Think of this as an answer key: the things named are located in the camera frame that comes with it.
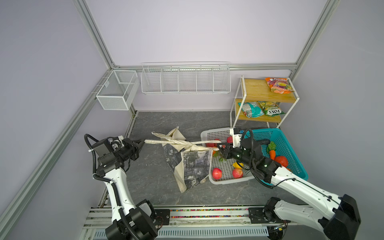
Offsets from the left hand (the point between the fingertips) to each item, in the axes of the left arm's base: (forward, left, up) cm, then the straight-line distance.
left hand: (144, 139), depth 73 cm
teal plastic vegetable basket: (+4, -80, -22) cm, 83 cm away
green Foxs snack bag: (+24, -76, -7) cm, 80 cm away
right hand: (-4, -37, -3) cm, 37 cm away
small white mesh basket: (+46, +26, -4) cm, 52 cm away
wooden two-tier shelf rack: (+26, -64, +7) cm, 69 cm away
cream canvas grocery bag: (-11, -23, -4) cm, 26 cm away
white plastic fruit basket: (-9, -42, -25) cm, 50 cm away
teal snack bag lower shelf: (+24, -63, -7) cm, 68 cm away
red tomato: (-7, -76, -19) cm, 78 cm away
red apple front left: (-12, -37, -20) cm, 43 cm away
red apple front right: (-13, -48, -19) cm, 53 cm away
